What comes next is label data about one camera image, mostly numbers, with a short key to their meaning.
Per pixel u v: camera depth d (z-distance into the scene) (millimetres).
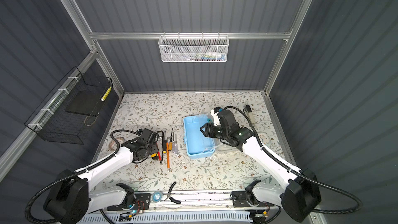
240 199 722
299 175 407
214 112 722
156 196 753
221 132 653
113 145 931
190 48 1119
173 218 771
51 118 643
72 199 404
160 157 874
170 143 928
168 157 876
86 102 764
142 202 722
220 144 805
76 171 446
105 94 812
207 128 691
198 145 934
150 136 691
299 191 388
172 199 740
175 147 908
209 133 679
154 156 859
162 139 937
